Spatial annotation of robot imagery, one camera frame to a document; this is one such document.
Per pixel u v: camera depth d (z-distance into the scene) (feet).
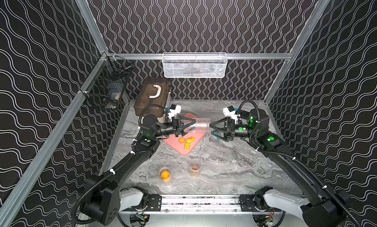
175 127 1.96
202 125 2.03
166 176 2.50
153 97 3.12
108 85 3.01
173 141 3.20
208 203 2.50
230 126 1.90
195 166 2.60
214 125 1.94
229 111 2.10
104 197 1.32
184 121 2.06
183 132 2.19
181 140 3.19
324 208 1.22
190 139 3.16
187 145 3.11
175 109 2.21
